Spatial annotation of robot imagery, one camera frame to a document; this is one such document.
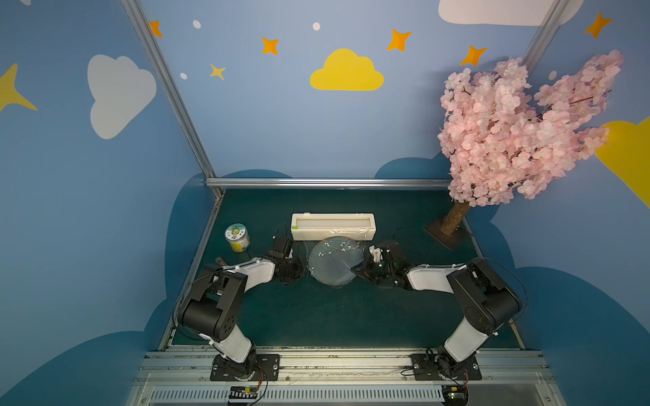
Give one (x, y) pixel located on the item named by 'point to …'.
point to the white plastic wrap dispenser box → (320, 226)
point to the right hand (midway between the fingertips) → (353, 266)
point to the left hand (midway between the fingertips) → (308, 268)
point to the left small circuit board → (243, 392)
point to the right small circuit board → (454, 395)
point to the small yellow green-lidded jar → (237, 235)
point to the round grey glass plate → (330, 260)
